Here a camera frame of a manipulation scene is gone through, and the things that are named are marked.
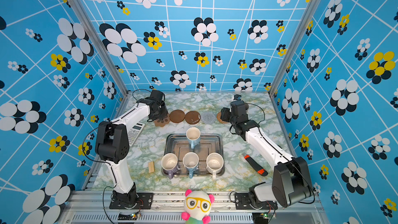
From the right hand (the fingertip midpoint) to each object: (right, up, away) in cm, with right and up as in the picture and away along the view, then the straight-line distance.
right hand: (227, 110), depth 86 cm
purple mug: (-32, -29, -2) cm, 44 cm away
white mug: (-7, -29, -2) cm, 30 cm away
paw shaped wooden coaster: (-41, -8, +16) cm, 45 cm away
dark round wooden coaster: (-32, -5, +21) cm, 38 cm away
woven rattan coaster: (-2, -4, +21) cm, 22 cm away
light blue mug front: (-20, -28, -2) cm, 34 cm away
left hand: (-39, -3, +11) cm, 41 cm away
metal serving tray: (-8, -22, +10) cm, 25 cm away
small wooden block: (-42, -31, -3) cm, 52 cm away
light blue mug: (-19, -15, +7) cm, 26 cm away
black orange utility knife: (+16, -31, -3) cm, 35 cm away
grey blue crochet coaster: (-10, -6, +19) cm, 22 cm away
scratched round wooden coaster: (-21, -5, +19) cm, 28 cm away
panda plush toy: (-16, -41, -20) cm, 48 cm away
